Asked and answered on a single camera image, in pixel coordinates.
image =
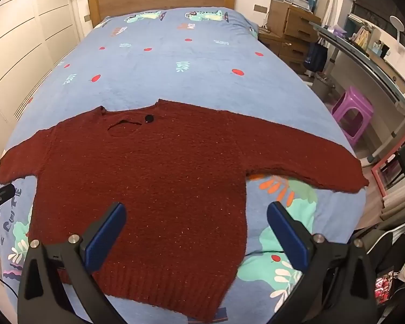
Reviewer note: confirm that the purple plastic stool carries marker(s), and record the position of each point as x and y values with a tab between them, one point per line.
352	108

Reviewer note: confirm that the dark red knit sweater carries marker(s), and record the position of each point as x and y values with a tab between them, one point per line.
155	175

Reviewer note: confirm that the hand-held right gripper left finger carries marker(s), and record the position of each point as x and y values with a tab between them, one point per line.
108	236

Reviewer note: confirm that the grey desk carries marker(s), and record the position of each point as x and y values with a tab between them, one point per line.
374	64

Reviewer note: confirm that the wooden drawer chest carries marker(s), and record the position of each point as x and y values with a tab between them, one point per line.
295	20

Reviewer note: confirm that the grey trash bin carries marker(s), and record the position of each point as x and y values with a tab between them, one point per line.
322	87

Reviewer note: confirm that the white wardrobe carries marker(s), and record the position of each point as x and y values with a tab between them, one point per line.
20	40

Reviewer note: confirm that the pink frame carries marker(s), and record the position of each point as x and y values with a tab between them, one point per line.
379	173

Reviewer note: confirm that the dark blue bag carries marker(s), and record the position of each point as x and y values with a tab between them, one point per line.
315	57

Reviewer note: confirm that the white desk lamp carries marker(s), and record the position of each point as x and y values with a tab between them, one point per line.
398	23

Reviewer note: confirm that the wooden nightstand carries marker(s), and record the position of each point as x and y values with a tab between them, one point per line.
287	49

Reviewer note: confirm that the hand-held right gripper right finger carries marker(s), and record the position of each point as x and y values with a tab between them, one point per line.
287	236

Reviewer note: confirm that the blue printed bed blanket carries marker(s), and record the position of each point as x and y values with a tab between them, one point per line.
189	67

